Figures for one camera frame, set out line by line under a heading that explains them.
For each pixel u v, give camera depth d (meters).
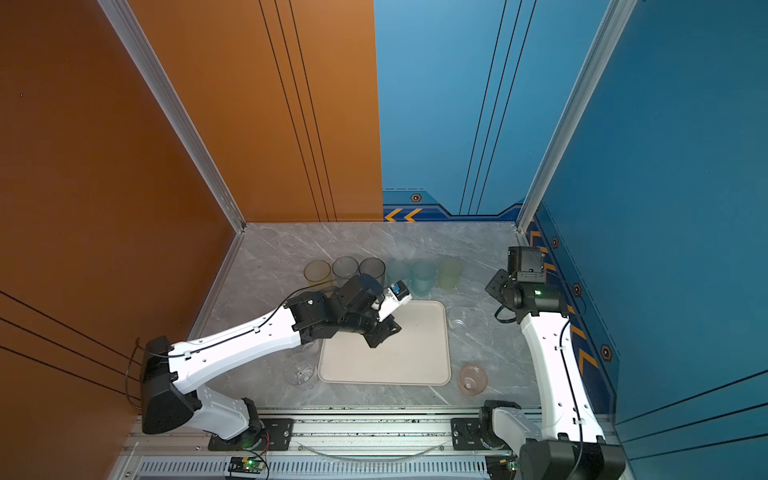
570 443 0.37
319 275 0.89
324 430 0.76
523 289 0.50
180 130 0.90
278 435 0.74
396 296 0.62
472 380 0.82
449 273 1.03
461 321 0.92
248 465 0.71
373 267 0.89
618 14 0.70
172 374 0.41
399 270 0.95
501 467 0.70
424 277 1.02
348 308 0.53
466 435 0.72
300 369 0.82
